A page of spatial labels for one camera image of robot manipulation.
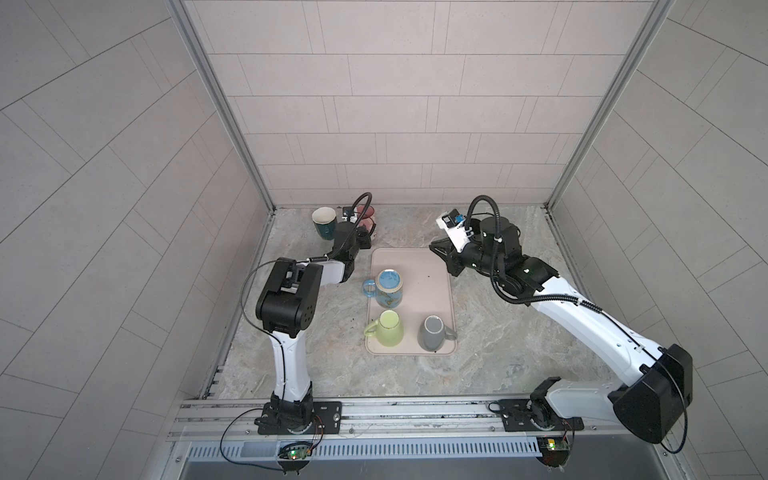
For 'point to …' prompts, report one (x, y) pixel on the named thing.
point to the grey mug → (432, 333)
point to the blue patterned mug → (387, 288)
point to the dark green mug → (324, 219)
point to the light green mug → (388, 329)
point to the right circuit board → (555, 450)
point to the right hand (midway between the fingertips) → (431, 246)
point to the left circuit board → (296, 450)
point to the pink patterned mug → (366, 221)
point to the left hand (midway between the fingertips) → (370, 219)
